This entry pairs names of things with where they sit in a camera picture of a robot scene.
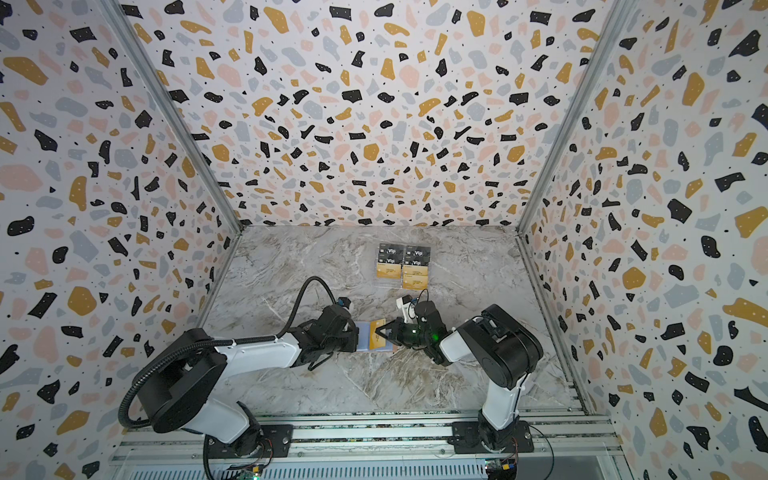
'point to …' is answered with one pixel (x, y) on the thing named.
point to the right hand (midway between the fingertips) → (376, 327)
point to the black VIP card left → (390, 253)
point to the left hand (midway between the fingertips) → (365, 331)
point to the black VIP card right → (417, 255)
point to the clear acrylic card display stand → (397, 283)
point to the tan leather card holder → (364, 339)
